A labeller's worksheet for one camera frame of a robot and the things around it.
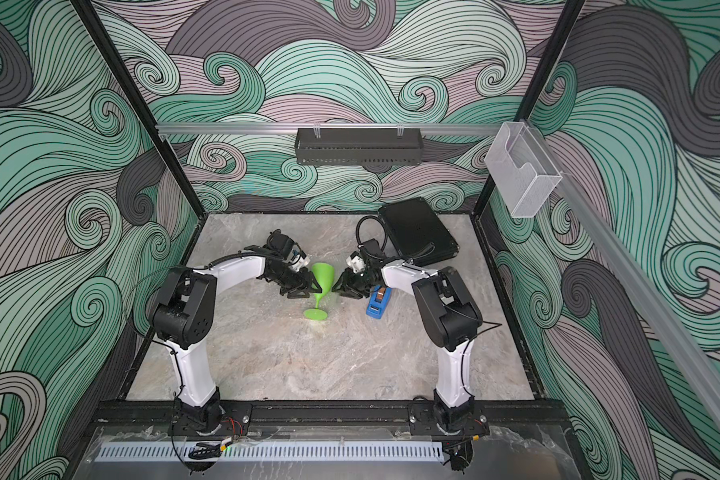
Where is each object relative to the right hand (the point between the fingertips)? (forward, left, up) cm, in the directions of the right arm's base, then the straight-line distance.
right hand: (333, 293), depth 92 cm
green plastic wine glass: (+5, +3, +3) cm, 7 cm away
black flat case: (+26, -31, -2) cm, 41 cm away
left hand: (+1, +5, +1) cm, 5 cm away
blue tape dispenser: (-2, -15, -1) cm, 15 cm away
